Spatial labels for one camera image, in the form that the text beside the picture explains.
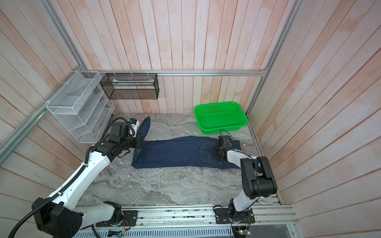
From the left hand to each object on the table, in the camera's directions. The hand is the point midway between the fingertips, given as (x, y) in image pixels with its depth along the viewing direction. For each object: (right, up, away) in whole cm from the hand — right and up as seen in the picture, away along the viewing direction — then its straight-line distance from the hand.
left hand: (142, 140), depth 79 cm
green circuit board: (+52, -43, -9) cm, 68 cm away
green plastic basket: (+44, +15, +38) cm, 61 cm away
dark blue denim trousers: (+18, -10, +19) cm, 28 cm away
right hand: (+43, -8, +19) cm, 47 cm away
